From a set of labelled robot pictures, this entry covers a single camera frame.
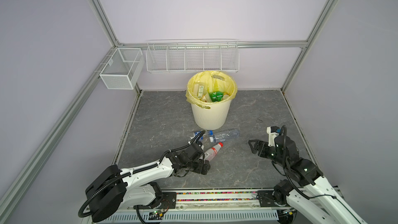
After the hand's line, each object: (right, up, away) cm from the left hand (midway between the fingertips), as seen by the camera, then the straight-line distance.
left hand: (202, 167), depth 81 cm
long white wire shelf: (-10, +66, +21) cm, 69 cm away
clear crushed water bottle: (+14, +14, +15) cm, 25 cm away
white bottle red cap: (+4, +6, +3) cm, 8 cm away
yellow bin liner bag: (+7, +48, +15) cm, 51 cm away
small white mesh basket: (-53, +57, +21) cm, 81 cm away
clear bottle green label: (-2, +42, +8) cm, 43 cm away
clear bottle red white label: (+2, +37, +11) cm, 39 cm away
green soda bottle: (+8, +38, +15) cm, 42 cm away
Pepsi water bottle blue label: (+1, +14, +13) cm, 19 cm away
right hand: (+26, +14, -5) cm, 30 cm away
